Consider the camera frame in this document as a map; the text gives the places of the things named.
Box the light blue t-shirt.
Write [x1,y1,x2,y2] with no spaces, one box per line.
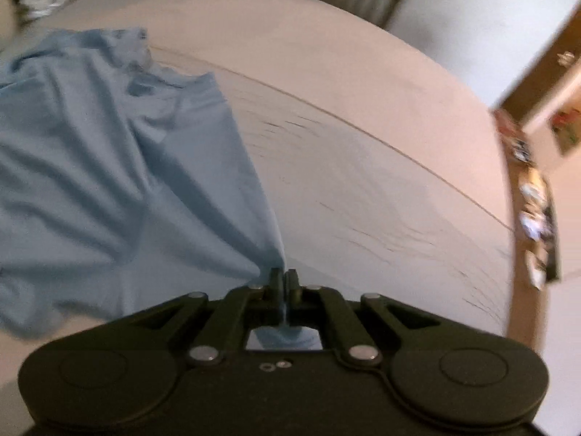
[0,27,324,352]

